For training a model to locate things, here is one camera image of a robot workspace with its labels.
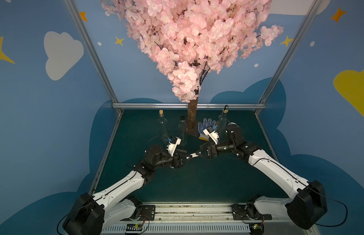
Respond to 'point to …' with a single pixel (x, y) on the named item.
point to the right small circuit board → (256, 228)
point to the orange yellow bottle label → (193, 154)
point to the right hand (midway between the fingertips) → (201, 148)
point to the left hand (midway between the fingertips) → (190, 152)
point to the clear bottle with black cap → (182, 127)
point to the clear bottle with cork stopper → (164, 126)
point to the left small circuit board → (134, 227)
